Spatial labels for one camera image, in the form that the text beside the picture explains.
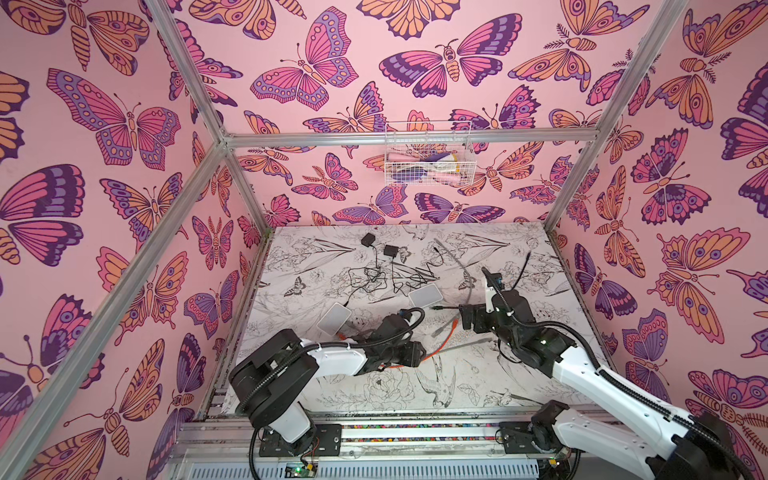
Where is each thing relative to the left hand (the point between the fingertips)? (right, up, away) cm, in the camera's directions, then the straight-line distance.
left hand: (422, 350), depth 86 cm
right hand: (+14, +15, -5) cm, 21 cm away
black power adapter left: (-18, +34, +30) cm, 49 cm away
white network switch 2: (+2, +14, +14) cm, 20 cm away
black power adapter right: (-9, +29, +28) cm, 42 cm away
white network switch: (-27, +7, +8) cm, 29 cm away
